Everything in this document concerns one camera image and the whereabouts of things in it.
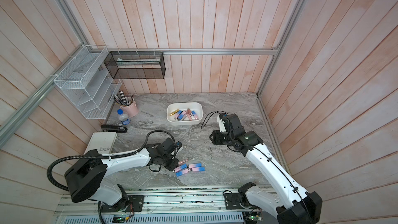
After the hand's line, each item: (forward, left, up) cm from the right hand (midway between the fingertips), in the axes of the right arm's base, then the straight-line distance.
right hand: (212, 135), depth 77 cm
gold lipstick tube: (+28, +25, -16) cm, 40 cm away
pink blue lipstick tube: (+26, +10, -17) cm, 33 cm away
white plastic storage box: (+22, +14, -17) cm, 31 cm away
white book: (+3, +66, -16) cm, 68 cm away
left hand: (-10, +21, -18) cm, 29 cm away
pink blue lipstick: (+26, +18, -16) cm, 35 cm away
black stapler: (+13, +67, -15) cm, 69 cm away
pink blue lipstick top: (+24, +22, -15) cm, 36 cm away
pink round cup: (+24, +53, -10) cm, 59 cm away
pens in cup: (+30, +60, -4) cm, 67 cm away
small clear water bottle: (+17, +55, -8) cm, 58 cm away
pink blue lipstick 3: (-9, +9, -18) cm, 22 cm away
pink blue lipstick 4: (-11, +7, -17) cm, 22 cm away
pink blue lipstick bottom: (-13, +17, -17) cm, 28 cm away
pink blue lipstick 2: (-11, +16, -17) cm, 25 cm away
